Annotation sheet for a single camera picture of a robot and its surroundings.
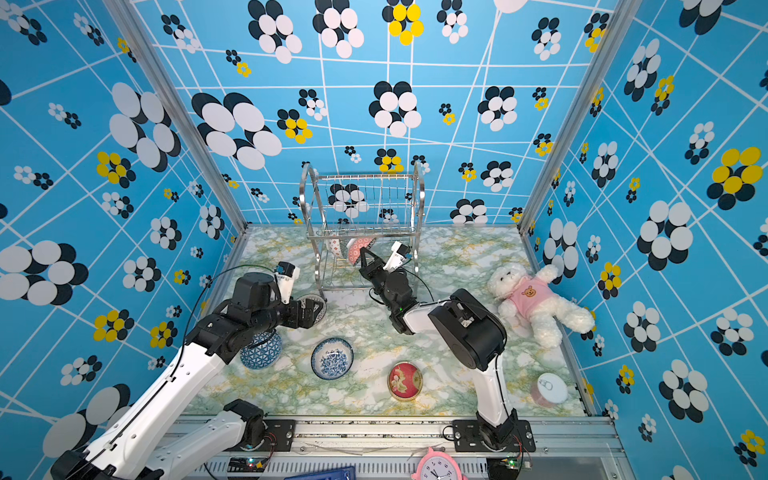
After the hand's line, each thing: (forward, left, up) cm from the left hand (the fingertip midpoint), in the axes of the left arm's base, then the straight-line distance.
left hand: (311, 299), depth 76 cm
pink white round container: (-18, -61, -15) cm, 65 cm away
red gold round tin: (-15, -24, -17) cm, 33 cm away
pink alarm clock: (-33, -31, -18) cm, 49 cm away
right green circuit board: (-33, -47, -21) cm, 62 cm away
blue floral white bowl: (-8, -3, -20) cm, 22 cm away
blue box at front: (-35, -9, -19) cm, 41 cm away
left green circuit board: (-33, +15, -23) cm, 43 cm away
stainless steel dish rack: (+50, -1, -15) cm, 52 cm away
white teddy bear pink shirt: (+7, -63, -10) cm, 64 cm away
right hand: (+16, -12, +1) cm, 20 cm away
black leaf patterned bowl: (+19, -10, 0) cm, 21 cm away
